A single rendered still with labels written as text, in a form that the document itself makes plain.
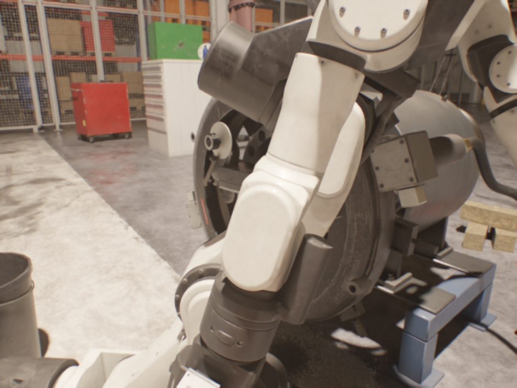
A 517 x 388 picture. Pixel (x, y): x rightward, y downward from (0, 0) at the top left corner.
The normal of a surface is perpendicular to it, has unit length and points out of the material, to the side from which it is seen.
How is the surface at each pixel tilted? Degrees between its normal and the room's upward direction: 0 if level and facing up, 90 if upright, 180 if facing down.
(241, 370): 82
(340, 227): 90
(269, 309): 54
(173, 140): 90
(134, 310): 0
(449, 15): 110
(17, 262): 87
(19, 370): 11
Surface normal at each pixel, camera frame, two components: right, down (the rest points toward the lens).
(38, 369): 0.04, -0.90
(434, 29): 0.18, 0.78
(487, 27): -0.57, 0.04
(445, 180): 0.66, 0.17
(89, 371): 1.00, 0.02
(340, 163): -0.08, 0.29
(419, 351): -0.75, 0.19
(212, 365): -0.34, 0.13
